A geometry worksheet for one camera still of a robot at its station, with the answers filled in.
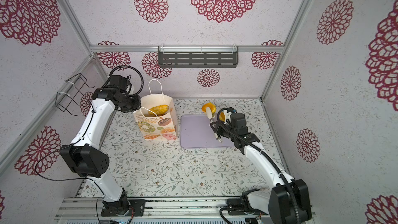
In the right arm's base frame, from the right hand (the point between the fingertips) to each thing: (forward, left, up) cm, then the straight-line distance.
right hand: (211, 122), depth 80 cm
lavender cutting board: (+8, +9, -22) cm, 25 cm away
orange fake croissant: (+11, +30, -4) cm, 33 cm away
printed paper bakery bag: (-1, +27, +2) cm, 27 cm away
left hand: (+6, +38, +4) cm, 38 cm away
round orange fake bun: (+12, 0, 0) cm, 12 cm away
